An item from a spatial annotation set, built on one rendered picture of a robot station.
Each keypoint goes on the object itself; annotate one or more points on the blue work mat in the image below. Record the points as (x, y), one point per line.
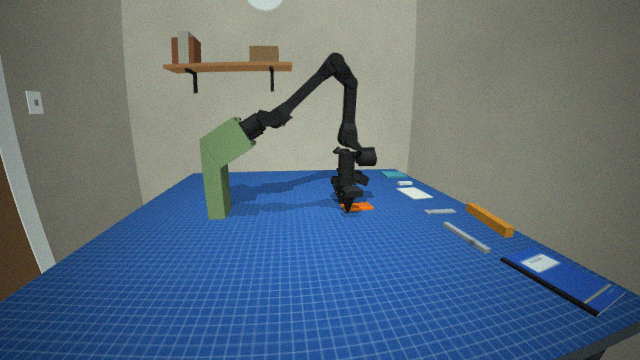
(290, 275)

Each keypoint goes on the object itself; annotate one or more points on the white square plate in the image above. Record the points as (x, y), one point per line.
(414, 193)

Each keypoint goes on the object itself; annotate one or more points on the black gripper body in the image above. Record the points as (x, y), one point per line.
(345, 179)

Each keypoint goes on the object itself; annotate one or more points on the teal flat plate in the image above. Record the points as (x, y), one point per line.
(393, 174)

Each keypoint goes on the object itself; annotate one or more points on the blue notebook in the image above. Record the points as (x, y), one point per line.
(584, 290)

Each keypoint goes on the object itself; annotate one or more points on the grey flat bar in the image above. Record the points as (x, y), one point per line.
(467, 237)

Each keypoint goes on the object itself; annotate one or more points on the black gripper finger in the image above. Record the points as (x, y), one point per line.
(347, 202)
(338, 191)

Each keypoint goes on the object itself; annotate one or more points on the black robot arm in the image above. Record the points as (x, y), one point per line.
(347, 135)

